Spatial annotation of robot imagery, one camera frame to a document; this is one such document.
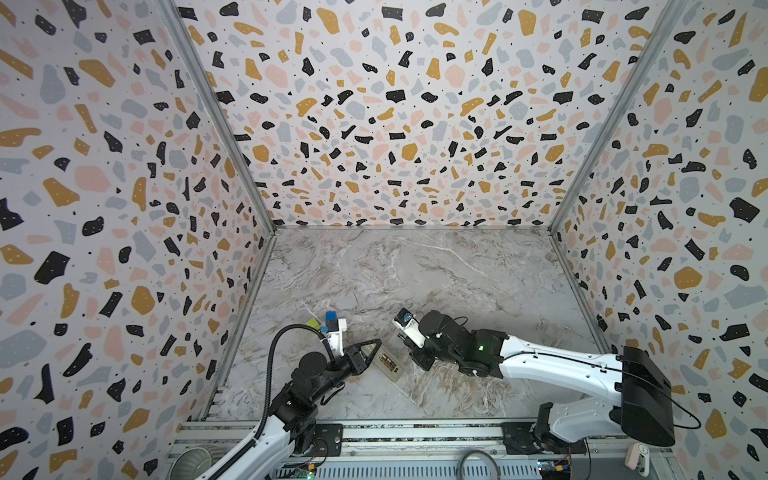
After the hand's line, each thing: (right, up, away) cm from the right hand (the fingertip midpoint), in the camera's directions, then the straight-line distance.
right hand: (402, 336), depth 76 cm
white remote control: (-3, -7, +1) cm, 8 cm away
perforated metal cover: (+2, -30, -5) cm, 31 cm away
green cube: (-28, 0, +16) cm, 32 cm away
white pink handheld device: (+56, -27, -5) cm, 62 cm away
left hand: (-5, -1, -1) cm, 6 cm away
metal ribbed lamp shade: (-50, -28, -6) cm, 58 cm away
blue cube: (-23, +1, +20) cm, 30 cm away
